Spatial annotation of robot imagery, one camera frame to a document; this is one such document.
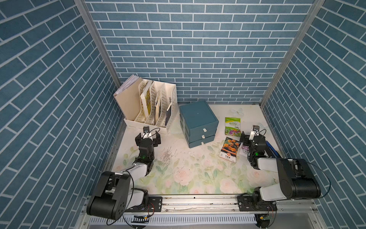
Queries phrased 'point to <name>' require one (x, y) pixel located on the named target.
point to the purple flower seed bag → (244, 150)
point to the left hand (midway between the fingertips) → (152, 132)
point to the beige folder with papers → (127, 98)
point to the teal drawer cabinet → (198, 122)
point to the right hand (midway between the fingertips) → (252, 133)
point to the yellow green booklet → (146, 98)
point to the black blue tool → (278, 156)
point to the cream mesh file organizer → (158, 107)
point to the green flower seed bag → (232, 127)
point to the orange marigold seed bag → (230, 150)
